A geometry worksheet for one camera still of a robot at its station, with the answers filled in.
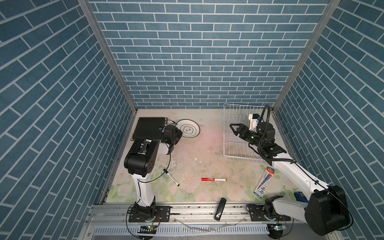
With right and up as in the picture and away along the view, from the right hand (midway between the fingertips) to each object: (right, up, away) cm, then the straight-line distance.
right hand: (232, 125), depth 80 cm
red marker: (-9, -31, +5) cm, 33 cm away
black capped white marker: (-34, -30, +5) cm, 46 cm away
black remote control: (-8, -41, -6) cm, 43 cm away
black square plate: (-53, -3, +22) cm, 58 cm away
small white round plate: (-25, -3, +26) cm, 36 cm away
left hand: (-29, -3, +22) cm, 37 cm away
